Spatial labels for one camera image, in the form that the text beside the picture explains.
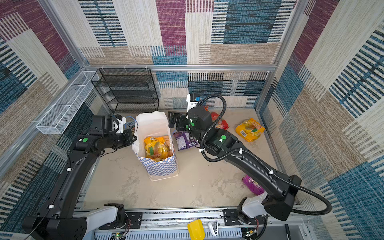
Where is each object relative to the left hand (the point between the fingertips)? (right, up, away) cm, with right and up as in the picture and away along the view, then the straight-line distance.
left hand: (136, 135), depth 73 cm
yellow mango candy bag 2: (+65, +2, +29) cm, 72 cm away
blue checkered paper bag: (+4, +6, +16) cm, 18 cm away
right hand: (+21, +9, -9) cm, 25 cm away
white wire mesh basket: (-36, +8, -2) cm, 37 cm away
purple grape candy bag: (+60, -27, +6) cm, 66 cm away
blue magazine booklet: (-3, +4, -5) cm, 7 cm away
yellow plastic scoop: (+29, -44, -2) cm, 53 cm away
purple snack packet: (+21, -5, +26) cm, 34 cm away
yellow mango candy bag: (+6, -9, +16) cm, 20 cm away
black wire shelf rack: (-21, +30, +37) cm, 52 cm away
